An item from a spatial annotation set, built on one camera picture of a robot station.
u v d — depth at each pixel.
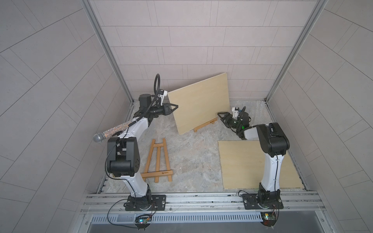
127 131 0.52
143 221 0.64
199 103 0.89
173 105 0.81
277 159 0.57
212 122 0.99
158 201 0.72
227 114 0.91
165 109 0.75
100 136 0.68
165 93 0.77
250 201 0.71
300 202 0.73
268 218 0.68
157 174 0.79
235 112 0.93
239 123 0.83
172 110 0.80
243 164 0.85
